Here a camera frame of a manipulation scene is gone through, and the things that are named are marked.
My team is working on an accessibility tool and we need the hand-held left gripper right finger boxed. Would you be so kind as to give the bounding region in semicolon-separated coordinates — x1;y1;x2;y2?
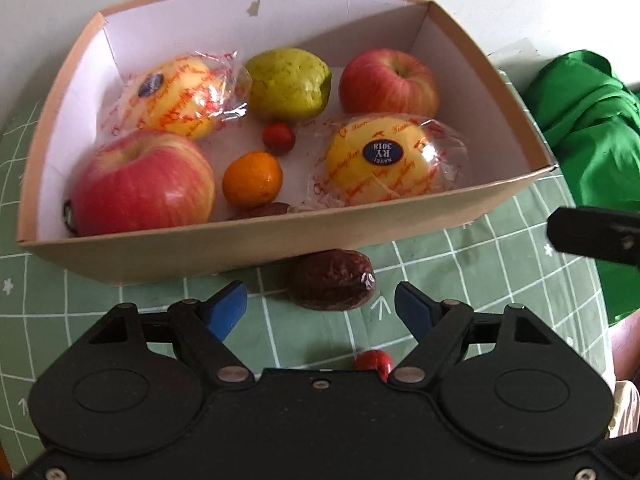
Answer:
388;282;557;388

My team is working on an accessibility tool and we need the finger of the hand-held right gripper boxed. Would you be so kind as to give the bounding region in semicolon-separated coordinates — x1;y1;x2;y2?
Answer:
546;207;640;265

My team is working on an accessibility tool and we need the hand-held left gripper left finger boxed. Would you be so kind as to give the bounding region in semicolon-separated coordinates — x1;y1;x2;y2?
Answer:
89;281;256;392

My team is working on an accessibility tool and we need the plastic-wrapped dark date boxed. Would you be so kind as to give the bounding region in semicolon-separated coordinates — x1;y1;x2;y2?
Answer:
287;249;376;311

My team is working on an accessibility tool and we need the cardboard box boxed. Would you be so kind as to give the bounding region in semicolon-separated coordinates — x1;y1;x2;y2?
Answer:
15;0;560;287

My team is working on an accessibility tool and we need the dark brown date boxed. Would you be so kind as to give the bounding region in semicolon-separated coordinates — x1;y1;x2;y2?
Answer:
227;202;292;221

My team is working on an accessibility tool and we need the small tangerine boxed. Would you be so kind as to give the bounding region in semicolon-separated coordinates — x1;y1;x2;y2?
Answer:
222;151;284;207

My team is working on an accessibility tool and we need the plastic-wrapped orange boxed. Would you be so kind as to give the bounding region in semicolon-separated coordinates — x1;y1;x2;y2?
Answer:
297;114;472;211
97;50;252;141

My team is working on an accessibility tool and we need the red apple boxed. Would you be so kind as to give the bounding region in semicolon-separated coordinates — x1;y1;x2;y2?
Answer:
338;49;440;118
70;130;217;236

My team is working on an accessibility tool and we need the red cherry tomato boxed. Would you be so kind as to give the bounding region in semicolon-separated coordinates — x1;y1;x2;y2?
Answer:
262;122;296;156
354;350;395;383

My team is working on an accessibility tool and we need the green pear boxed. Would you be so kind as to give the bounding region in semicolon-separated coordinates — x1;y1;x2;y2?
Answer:
245;48;332;122

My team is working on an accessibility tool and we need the green cloth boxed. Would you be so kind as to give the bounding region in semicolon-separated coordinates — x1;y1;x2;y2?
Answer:
525;50;640;326

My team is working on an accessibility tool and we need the pale pink cloth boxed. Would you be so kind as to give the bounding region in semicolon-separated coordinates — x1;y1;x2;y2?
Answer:
607;379;640;438

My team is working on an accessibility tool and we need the green checkered tablecloth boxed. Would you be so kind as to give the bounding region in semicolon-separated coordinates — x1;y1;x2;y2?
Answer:
0;67;618;466

